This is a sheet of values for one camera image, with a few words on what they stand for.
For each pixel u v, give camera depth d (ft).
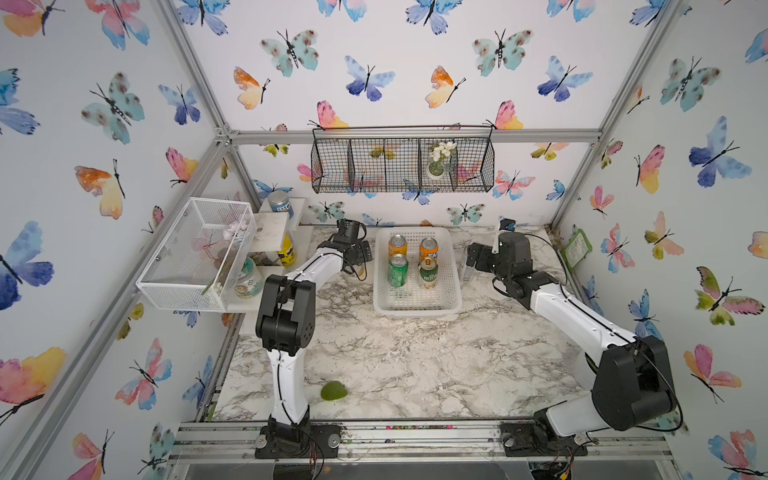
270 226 2.99
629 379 1.41
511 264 2.13
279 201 3.18
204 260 2.43
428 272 3.14
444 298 3.22
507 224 2.47
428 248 3.29
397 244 3.33
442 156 2.92
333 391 2.59
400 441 2.44
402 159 3.23
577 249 3.61
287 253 3.34
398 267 3.14
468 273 3.33
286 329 1.77
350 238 2.68
